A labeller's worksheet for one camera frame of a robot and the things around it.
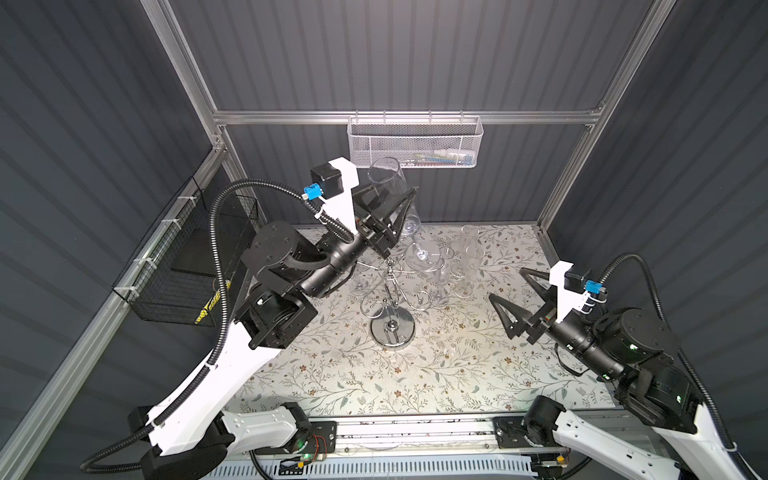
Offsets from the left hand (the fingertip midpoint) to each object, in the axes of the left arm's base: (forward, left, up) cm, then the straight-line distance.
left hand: (402, 183), depth 42 cm
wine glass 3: (+25, +10, -60) cm, 66 cm away
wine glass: (+28, -27, -57) cm, 69 cm away
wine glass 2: (+21, -16, -61) cm, 67 cm away
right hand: (-7, -20, -18) cm, 28 cm away
